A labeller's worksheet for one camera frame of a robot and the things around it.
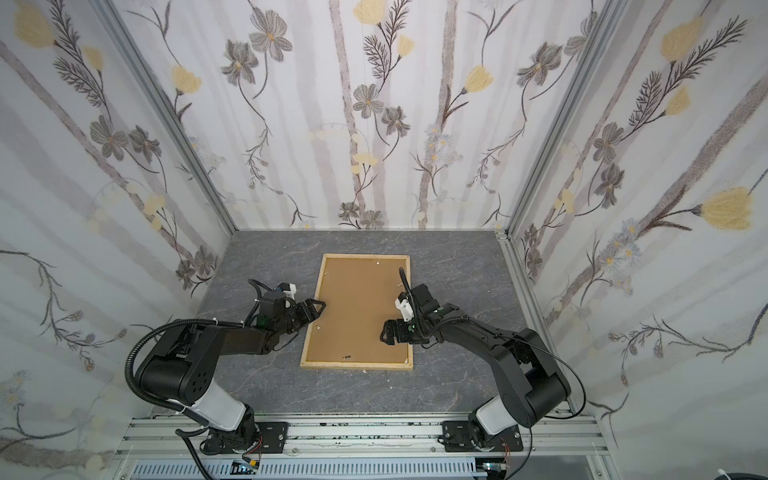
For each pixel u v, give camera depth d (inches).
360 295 40.7
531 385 17.3
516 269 44.7
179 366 18.6
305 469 27.7
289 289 34.8
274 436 29.0
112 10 26.7
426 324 25.7
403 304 33.0
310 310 33.7
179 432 25.5
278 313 29.9
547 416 17.6
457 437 28.9
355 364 33.3
